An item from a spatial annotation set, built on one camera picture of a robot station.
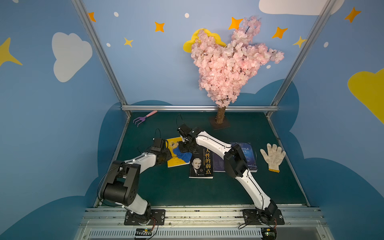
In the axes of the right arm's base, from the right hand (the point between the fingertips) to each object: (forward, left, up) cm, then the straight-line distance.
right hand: (183, 149), depth 98 cm
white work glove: (-1, -60, -3) cm, 60 cm away
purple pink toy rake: (+26, +36, 0) cm, 44 cm away
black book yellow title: (-9, -12, -2) cm, 15 cm away
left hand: (-4, +9, 0) cm, 10 cm away
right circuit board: (-42, -47, -6) cm, 64 cm away
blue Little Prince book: (+3, -44, -3) cm, 44 cm away
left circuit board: (-46, +16, -5) cm, 49 cm away
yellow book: (-8, +5, -1) cm, 10 cm away
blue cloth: (-7, -2, +3) cm, 8 cm away
